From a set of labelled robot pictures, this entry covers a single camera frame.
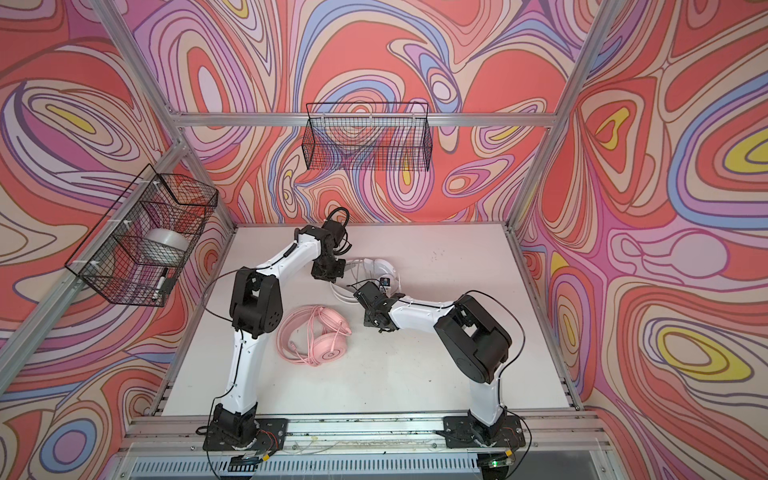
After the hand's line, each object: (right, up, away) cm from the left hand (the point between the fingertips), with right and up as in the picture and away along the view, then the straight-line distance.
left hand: (340, 277), depth 100 cm
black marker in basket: (-40, +2, -27) cm, 48 cm away
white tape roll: (-38, +10, -30) cm, 49 cm away
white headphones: (+7, +2, -1) cm, 8 cm away
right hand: (+14, -14, -6) cm, 20 cm away
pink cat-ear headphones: (-5, -15, -18) cm, 24 cm away
